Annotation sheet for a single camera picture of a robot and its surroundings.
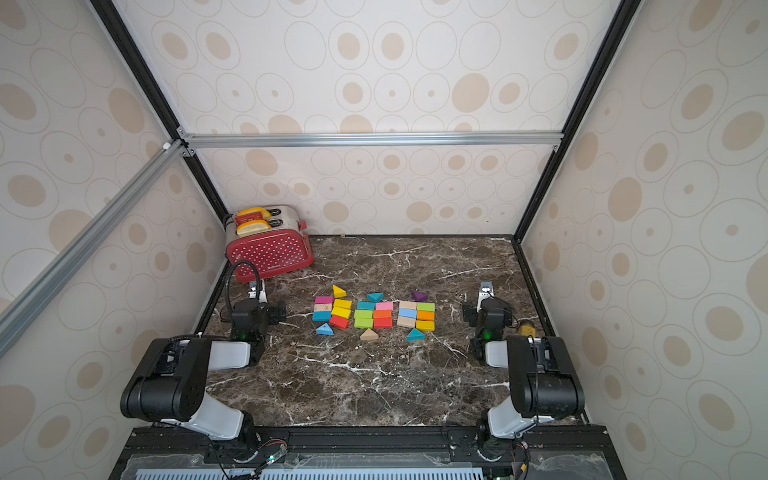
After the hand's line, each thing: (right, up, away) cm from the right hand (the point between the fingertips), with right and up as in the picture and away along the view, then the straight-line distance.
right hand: (487, 300), depth 94 cm
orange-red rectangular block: (-33, -5, +4) cm, 34 cm away
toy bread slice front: (-75, +24, +1) cm, 78 cm away
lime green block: (-40, -5, +4) cm, 40 cm away
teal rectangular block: (-53, -5, +1) cm, 53 cm away
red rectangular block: (-47, -7, +1) cm, 47 cm away
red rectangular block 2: (-34, -7, +1) cm, 35 cm away
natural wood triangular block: (-37, -10, -2) cm, 39 cm away
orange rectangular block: (-19, -5, +3) cm, 20 cm away
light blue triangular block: (-51, -9, -2) cm, 52 cm away
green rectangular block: (-18, -3, +6) cm, 19 cm away
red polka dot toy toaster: (-67, +17, +6) cm, 69 cm away
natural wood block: (-53, -3, +6) cm, 54 cm away
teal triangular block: (-35, 0, +6) cm, 36 cm away
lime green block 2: (-39, -7, +3) cm, 40 cm away
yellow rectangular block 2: (-47, -4, +4) cm, 47 cm away
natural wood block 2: (-26, -7, +1) cm, 27 cm away
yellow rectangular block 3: (-20, -8, 0) cm, 21 cm away
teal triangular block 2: (-23, -10, -2) cm, 25 cm away
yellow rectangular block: (-47, -2, +7) cm, 47 cm away
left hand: (-68, +2, 0) cm, 68 cm away
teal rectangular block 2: (-39, -2, +6) cm, 39 cm away
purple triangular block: (-21, 0, +9) cm, 23 cm away
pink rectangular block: (-33, -3, +5) cm, 33 cm away
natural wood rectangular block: (-25, -2, +6) cm, 26 cm away
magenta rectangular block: (-53, 0, +7) cm, 53 cm away
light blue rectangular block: (-25, -4, +4) cm, 25 cm away
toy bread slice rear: (-73, +29, +5) cm, 78 cm away
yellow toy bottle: (+11, -9, -4) cm, 15 cm away
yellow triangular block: (-49, +2, +8) cm, 49 cm away
